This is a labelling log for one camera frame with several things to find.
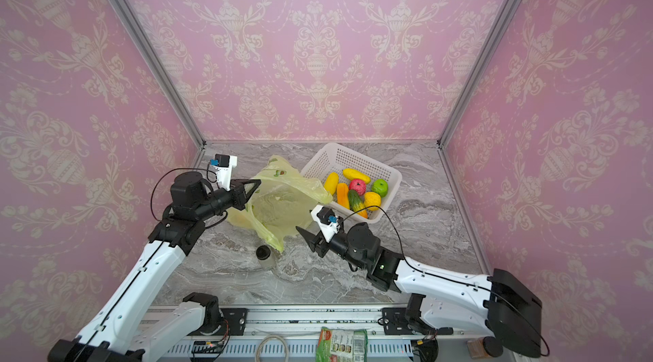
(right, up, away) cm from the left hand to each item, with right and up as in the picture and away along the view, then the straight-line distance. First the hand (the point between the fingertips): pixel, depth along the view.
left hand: (260, 183), depth 72 cm
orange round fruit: (+35, -8, +22) cm, 43 cm away
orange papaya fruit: (+25, -7, +25) cm, 36 cm away
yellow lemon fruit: (+20, -2, +29) cm, 35 cm away
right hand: (+13, -10, -3) cm, 17 cm away
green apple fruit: (+39, -3, +25) cm, 46 cm away
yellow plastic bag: (0, -10, +29) cm, 31 cm away
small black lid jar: (0, -23, +6) cm, 24 cm away
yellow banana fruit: (+28, +1, +33) cm, 44 cm away
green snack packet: (+23, -44, -3) cm, 50 cm away
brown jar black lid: (+59, -40, -9) cm, 72 cm away
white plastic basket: (+17, +8, +35) cm, 40 cm away
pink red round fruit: (+31, -3, +26) cm, 40 cm away
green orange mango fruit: (+30, -9, +22) cm, 38 cm away
